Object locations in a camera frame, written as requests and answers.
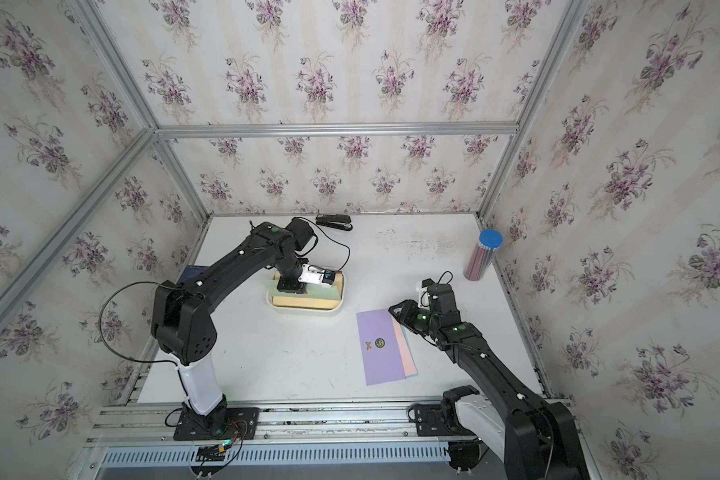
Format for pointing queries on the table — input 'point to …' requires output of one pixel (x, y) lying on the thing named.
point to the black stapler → (334, 221)
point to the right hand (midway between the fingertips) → (395, 311)
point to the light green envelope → (314, 291)
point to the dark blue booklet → (190, 271)
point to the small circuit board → (216, 452)
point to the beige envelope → (327, 304)
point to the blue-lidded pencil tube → (483, 254)
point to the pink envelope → (407, 362)
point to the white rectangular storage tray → (269, 298)
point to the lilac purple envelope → (381, 355)
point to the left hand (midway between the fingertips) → (304, 285)
